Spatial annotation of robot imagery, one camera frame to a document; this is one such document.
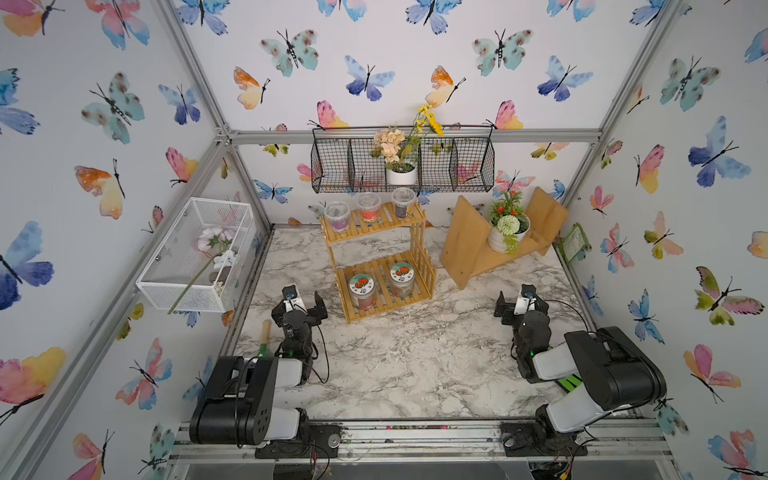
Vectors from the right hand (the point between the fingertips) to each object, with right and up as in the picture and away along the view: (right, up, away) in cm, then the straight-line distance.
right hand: (522, 291), depth 90 cm
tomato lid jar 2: (-36, +3, +3) cm, 36 cm away
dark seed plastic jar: (-36, +26, -9) cm, 46 cm away
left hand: (-65, 0, 0) cm, 65 cm away
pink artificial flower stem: (-82, +15, -16) cm, 85 cm away
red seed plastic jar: (-45, +25, -9) cm, 52 cm away
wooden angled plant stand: (-16, +12, +3) cm, 20 cm away
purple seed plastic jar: (-53, +21, -12) cm, 58 cm away
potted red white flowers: (-4, +20, +1) cm, 21 cm away
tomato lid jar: (-48, +1, +1) cm, 48 cm away
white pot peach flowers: (-36, +38, +1) cm, 53 cm away
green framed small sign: (+28, +15, +21) cm, 38 cm away
